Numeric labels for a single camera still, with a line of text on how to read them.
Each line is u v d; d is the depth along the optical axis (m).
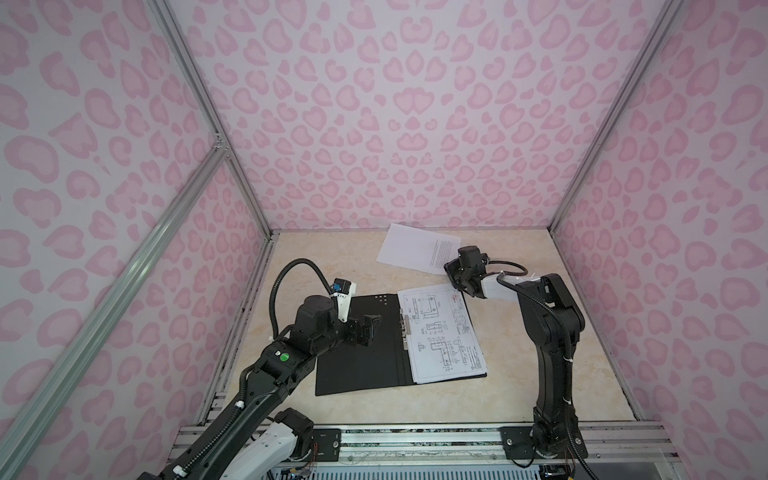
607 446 0.73
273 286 0.52
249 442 0.47
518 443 0.74
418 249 1.14
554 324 0.55
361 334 0.66
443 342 0.90
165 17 0.69
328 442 0.73
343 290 0.64
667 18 0.69
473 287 0.80
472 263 0.84
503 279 0.73
